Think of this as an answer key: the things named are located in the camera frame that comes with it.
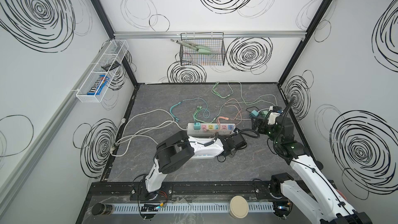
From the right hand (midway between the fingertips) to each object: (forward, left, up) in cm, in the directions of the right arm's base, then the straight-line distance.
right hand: (259, 118), depth 80 cm
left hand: (-8, +13, -18) cm, 23 cm away
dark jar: (-39, +70, -7) cm, 81 cm away
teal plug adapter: (+1, +33, -11) cm, 35 cm away
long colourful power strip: (+1, +27, -15) cm, 31 cm away
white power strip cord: (+6, +73, -18) cm, 76 cm away
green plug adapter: (+15, -4, -16) cm, 22 cm away
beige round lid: (-37, +14, -11) cm, 41 cm away
